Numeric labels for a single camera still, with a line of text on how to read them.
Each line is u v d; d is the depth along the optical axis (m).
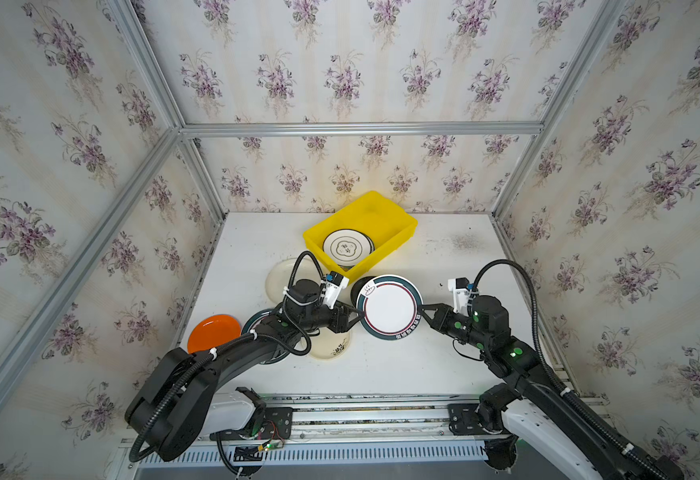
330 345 0.86
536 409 0.53
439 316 0.71
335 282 0.73
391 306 0.80
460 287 0.71
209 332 0.88
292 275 0.65
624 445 0.42
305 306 0.65
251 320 0.83
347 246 1.08
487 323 0.59
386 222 1.17
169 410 0.40
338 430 0.73
